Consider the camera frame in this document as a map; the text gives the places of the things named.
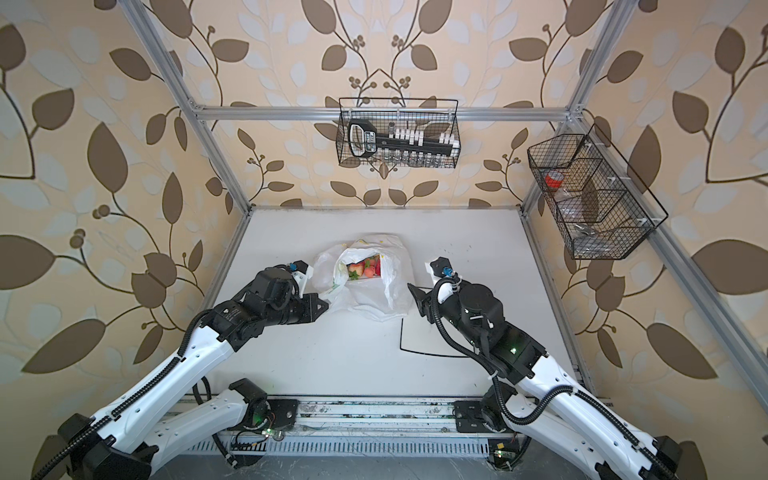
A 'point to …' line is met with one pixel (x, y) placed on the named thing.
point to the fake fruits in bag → (367, 268)
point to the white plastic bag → (378, 298)
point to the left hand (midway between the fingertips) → (331, 304)
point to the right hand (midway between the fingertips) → (423, 281)
